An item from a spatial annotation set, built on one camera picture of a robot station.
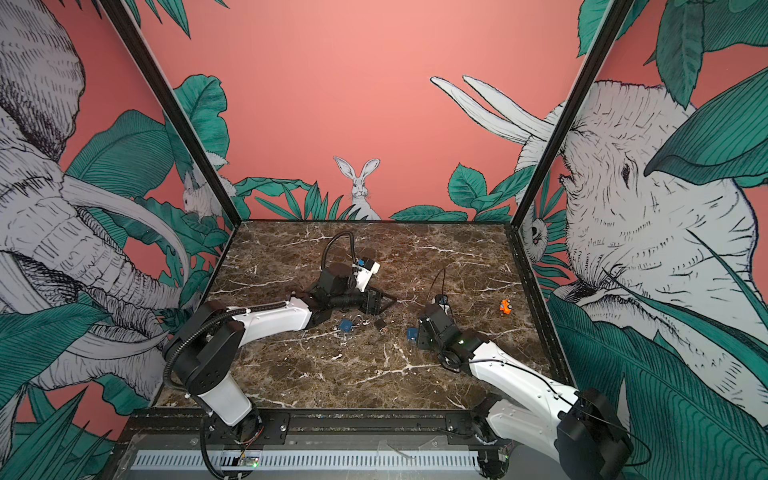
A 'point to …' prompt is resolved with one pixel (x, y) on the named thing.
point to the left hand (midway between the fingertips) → (391, 293)
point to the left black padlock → (379, 323)
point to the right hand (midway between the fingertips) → (421, 329)
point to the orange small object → (505, 307)
